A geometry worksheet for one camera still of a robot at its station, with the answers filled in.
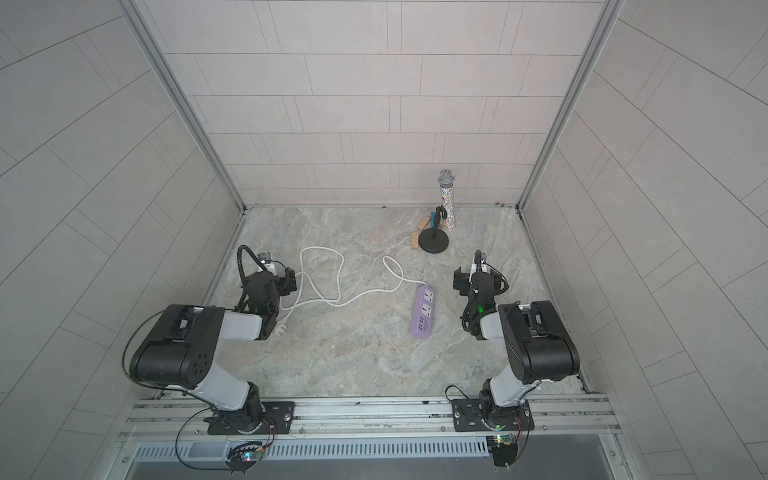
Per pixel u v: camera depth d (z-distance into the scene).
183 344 0.45
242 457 0.65
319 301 0.91
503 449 0.69
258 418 0.68
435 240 1.05
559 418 0.72
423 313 0.85
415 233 1.08
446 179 0.82
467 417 0.71
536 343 0.46
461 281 0.84
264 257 0.79
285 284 0.78
